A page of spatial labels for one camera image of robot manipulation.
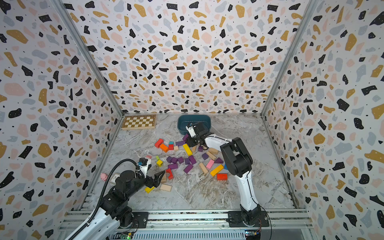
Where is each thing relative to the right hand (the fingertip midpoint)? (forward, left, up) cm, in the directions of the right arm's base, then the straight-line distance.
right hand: (190, 139), depth 102 cm
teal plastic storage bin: (+20, +7, -2) cm, 21 cm away
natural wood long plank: (-19, -10, -4) cm, 22 cm away
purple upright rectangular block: (-14, -2, -3) cm, 14 cm away
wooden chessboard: (+15, +40, 0) cm, 43 cm away
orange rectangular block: (-6, +17, -2) cm, 18 cm away
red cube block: (-5, +13, -2) cm, 14 cm away
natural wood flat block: (-8, -16, -1) cm, 18 cm away
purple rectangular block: (-19, 0, -4) cm, 20 cm away
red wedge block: (-25, -21, -3) cm, 32 cm away
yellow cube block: (-18, +18, -1) cm, 25 cm away
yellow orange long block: (-21, -17, -3) cm, 27 cm away
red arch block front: (-24, +10, -4) cm, 26 cm away
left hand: (-26, +14, +9) cm, 30 cm away
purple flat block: (-1, +7, -3) cm, 8 cm away
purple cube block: (-11, -10, -3) cm, 15 cm away
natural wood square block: (-32, +11, -3) cm, 34 cm away
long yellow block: (-6, +1, -3) cm, 7 cm away
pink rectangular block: (-17, -14, -3) cm, 22 cm away
